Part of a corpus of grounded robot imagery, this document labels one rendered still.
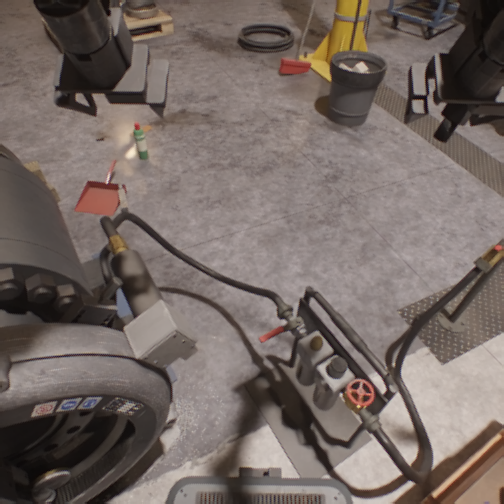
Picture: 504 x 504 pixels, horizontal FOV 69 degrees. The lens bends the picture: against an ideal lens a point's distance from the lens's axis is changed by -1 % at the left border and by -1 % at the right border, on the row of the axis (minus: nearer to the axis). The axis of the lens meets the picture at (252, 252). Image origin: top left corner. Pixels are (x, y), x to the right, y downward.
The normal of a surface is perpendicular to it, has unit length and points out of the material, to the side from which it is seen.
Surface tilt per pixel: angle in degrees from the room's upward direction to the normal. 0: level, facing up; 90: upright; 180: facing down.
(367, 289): 0
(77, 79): 30
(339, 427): 0
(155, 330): 23
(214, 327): 0
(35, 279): 11
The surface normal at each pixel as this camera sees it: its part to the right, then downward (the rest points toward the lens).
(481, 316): 0.02, -0.66
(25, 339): 0.46, -0.75
